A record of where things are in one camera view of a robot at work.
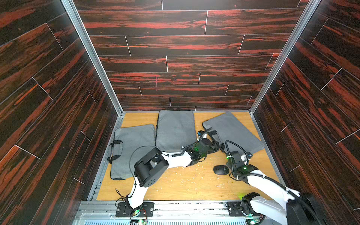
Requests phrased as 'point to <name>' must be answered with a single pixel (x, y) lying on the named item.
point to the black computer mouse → (221, 169)
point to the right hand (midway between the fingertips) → (234, 161)
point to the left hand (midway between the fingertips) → (216, 144)
